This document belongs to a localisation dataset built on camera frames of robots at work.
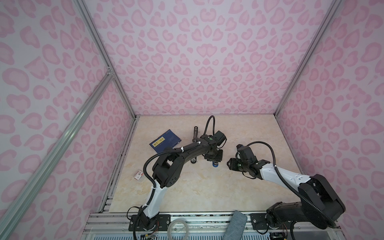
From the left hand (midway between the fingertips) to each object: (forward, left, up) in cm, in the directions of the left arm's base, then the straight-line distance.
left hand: (220, 157), depth 91 cm
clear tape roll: (-33, +27, -1) cm, 42 cm away
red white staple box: (-9, +48, -3) cm, 49 cm away
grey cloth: (-36, -3, -2) cm, 37 cm away
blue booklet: (+16, +34, -3) cm, 38 cm away
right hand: (-4, -5, 0) cm, 7 cm away
